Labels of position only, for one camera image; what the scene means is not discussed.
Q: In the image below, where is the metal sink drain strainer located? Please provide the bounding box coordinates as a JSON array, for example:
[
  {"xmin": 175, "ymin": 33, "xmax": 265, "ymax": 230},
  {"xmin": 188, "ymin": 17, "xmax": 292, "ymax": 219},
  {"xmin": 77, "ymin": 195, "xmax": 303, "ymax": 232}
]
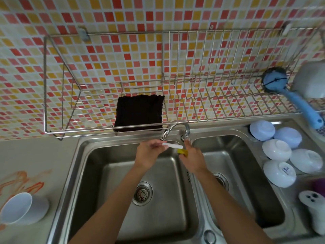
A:
[
  {"xmin": 213, "ymin": 172, "xmax": 230, "ymax": 192},
  {"xmin": 132, "ymin": 181, "xmax": 154, "ymax": 207}
]

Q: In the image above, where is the beige countertop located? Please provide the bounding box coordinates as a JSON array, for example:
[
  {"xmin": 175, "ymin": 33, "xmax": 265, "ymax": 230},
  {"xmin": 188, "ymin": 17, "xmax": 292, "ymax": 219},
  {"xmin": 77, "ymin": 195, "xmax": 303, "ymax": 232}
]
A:
[{"xmin": 0, "ymin": 136, "xmax": 79, "ymax": 244}]

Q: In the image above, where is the person's right hand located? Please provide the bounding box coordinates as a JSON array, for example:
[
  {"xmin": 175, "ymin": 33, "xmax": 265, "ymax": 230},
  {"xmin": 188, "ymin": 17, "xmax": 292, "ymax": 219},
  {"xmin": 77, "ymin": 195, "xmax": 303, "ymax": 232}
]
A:
[{"xmin": 177, "ymin": 138, "xmax": 208, "ymax": 176}]

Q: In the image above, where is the black cloth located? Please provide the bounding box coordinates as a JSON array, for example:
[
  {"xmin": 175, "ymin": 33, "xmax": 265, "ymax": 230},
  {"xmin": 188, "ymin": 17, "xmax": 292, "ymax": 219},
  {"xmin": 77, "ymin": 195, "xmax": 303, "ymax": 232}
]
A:
[{"xmin": 113, "ymin": 94, "xmax": 166, "ymax": 133}]

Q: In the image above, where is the stainless steel double sink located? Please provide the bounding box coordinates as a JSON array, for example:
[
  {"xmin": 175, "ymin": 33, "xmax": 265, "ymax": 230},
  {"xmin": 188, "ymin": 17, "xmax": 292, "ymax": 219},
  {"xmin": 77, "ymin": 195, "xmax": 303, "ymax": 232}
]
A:
[{"xmin": 47, "ymin": 119, "xmax": 325, "ymax": 244}]

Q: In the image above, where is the white plastic cup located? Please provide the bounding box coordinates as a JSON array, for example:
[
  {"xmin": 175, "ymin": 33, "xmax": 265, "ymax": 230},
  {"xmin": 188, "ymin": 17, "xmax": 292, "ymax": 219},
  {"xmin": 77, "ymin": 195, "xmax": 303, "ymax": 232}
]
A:
[{"xmin": 0, "ymin": 192, "xmax": 50, "ymax": 225}]

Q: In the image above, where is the person's left forearm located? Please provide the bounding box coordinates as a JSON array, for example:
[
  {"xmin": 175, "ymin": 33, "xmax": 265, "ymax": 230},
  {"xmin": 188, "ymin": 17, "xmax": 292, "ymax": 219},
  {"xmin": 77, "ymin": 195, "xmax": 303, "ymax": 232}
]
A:
[{"xmin": 68, "ymin": 165, "xmax": 150, "ymax": 244}]

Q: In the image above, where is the pale blue bowl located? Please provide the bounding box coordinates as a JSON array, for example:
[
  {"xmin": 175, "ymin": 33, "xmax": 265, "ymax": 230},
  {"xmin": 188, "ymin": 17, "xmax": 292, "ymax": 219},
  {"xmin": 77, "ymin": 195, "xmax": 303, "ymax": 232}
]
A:
[
  {"xmin": 249, "ymin": 120, "xmax": 276, "ymax": 142},
  {"xmin": 274, "ymin": 127, "xmax": 303, "ymax": 149}
]

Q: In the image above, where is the blue dish brush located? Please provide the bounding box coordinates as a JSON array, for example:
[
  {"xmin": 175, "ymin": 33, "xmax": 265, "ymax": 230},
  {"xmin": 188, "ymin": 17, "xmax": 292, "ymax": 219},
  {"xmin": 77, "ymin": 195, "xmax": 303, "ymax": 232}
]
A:
[{"xmin": 261, "ymin": 66, "xmax": 324, "ymax": 130}]

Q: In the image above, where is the grey plastic container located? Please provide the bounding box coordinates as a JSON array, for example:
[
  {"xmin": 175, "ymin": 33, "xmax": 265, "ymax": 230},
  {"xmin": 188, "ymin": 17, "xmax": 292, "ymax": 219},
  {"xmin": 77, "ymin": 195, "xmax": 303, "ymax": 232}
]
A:
[{"xmin": 292, "ymin": 61, "xmax": 325, "ymax": 99}]

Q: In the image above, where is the metal wire dish rack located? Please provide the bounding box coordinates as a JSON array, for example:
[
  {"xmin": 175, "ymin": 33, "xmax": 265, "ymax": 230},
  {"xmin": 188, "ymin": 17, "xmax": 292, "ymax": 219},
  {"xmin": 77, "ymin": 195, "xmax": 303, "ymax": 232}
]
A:
[{"xmin": 43, "ymin": 26, "xmax": 325, "ymax": 140}]

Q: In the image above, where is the purple object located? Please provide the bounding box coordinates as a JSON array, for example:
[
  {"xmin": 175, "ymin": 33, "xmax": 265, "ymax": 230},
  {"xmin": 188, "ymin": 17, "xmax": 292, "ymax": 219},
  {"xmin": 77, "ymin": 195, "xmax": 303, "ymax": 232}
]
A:
[{"xmin": 311, "ymin": 178, "xmax": 325, "ymax": 197}]

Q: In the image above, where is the person's left hand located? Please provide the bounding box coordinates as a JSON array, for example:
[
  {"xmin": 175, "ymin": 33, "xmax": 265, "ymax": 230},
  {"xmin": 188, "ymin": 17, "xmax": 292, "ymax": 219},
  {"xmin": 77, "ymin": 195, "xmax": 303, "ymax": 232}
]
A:
[{"xmin": 134, "ymin": 139, "xmax": 169, "ymax": 170}]

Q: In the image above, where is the person's right forearm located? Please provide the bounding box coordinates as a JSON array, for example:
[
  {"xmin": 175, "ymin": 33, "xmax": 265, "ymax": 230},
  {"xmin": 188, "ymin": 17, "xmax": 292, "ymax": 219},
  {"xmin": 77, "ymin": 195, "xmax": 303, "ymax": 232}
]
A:
[{"xmin": 195, "ymin": 170, "xmax": 274, "ymax": 244}]

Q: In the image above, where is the orange sauce smear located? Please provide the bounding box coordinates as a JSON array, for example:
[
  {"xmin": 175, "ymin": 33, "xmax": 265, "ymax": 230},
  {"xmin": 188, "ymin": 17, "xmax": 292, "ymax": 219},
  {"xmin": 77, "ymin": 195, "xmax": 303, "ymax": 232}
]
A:
[{"xmin": 0, "ymin": 170, "xmax": 52, "ymax": 209}]

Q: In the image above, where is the round sink hole cap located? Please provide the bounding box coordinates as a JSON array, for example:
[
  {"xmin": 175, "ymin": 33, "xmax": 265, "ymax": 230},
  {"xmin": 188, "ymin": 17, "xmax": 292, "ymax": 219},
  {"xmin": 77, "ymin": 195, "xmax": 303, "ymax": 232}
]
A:
[{"xmin": 203, "ymin": 230, "xmax": 217, "ymax": 244}]

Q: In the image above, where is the white bowl with label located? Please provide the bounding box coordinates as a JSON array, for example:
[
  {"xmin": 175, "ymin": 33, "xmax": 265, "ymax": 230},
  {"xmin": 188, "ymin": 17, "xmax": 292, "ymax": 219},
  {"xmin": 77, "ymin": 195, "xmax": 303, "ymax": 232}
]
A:
[{"xmin": 263, "ymin": 160, "xmax": 297, "ymax": 188}]

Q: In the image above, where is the chrome faucet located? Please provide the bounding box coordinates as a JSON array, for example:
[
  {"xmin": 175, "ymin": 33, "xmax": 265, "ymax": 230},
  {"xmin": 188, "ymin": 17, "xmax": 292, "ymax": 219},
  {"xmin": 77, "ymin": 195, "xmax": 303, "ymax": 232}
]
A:
[{"xmin": 160, "ymin": 120, "xmax": 191, "ymax": 144}]

